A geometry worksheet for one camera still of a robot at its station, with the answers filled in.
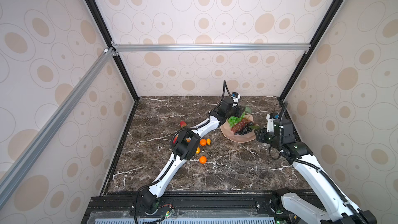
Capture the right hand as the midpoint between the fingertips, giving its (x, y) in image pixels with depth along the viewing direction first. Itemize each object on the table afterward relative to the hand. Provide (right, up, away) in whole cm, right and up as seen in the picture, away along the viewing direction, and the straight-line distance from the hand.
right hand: (258, 129), depth 80 cm
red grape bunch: (-4, +1, +20) cm, 21 cm away
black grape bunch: (-1, -1, +18) cm, 18 cm away
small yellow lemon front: (-32, -14, +11) cm, 36 cm away
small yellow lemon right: (-25, -9, +15) cm, 31 cm away
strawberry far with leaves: (-42, +1, +23) cm, 48 cm away
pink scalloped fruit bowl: (-13, -3, +20) cm, 24 cm away
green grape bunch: (-9, +4, +19) cm, 21 cm away
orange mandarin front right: (-29, -18, +8) cm, 35 cm away
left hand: (0, +14, +15) cm, 20 cm away
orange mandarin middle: (-29, -9, +15) cm, 34 cm away
